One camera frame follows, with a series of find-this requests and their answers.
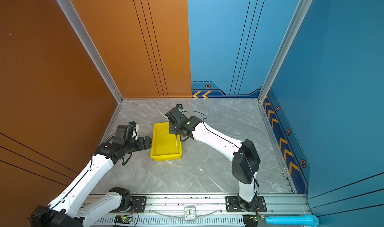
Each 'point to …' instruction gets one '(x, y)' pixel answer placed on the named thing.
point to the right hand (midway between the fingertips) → (172, 126)
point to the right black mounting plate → (233, 205)
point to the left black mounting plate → (138, 204)
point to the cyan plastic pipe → (310, 220)
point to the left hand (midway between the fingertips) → (144, 140)
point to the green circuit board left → (123, 219)
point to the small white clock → (189, 213)
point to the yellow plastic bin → (163, 145)
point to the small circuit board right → (256, 218)
